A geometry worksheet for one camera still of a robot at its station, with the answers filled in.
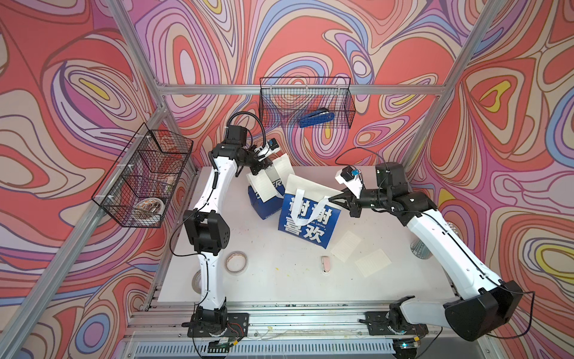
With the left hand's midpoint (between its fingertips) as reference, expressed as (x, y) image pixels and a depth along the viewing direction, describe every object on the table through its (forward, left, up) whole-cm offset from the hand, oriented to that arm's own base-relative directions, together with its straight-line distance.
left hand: (270, 160), depth 89 cm
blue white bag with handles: (-4, -4, -4) cm, 7 cm away
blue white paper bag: (-24, -14, -2) cm, 28 cm away
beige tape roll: (-31, +14, -26) cm, 43 cm away
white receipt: (-24, -32, -26) cm, 48 cm away
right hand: (-24, -21, +3) cm, 32 cm away
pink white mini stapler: (-33, -22, -24) cm, 46 cm away
